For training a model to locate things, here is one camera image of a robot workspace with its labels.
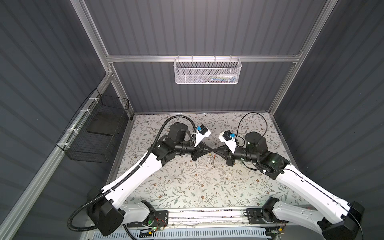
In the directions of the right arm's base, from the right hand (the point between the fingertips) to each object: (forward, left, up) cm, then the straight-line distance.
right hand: (215, 151), depth 68 cm
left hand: (0, +2, +1) cm, 2 cm away
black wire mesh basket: (+7, +60, +3) cm, 61 cm away
